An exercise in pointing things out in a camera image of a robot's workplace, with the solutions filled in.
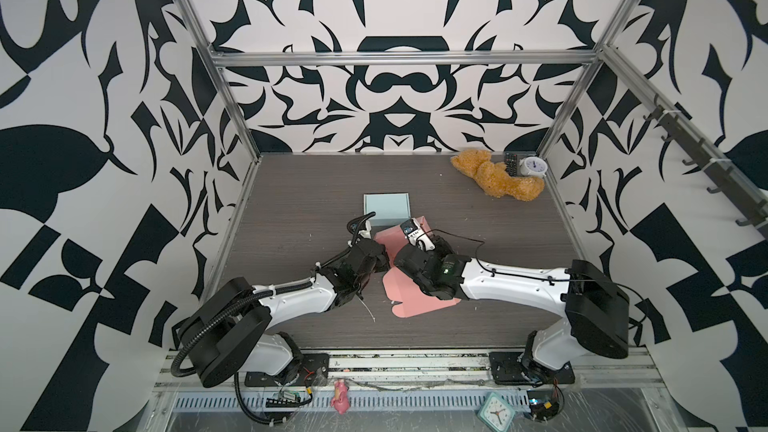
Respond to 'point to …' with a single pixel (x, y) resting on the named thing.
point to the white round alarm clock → (534, 166)
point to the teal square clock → (497, 412)
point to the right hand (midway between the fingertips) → (432, 239)
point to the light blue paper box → (391, 209)
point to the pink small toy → (341, 401)
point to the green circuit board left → (285, 398)
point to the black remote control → (511, 163)
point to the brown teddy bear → (494, 178)
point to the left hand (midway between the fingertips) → (389, 242)
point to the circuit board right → (543, 404)
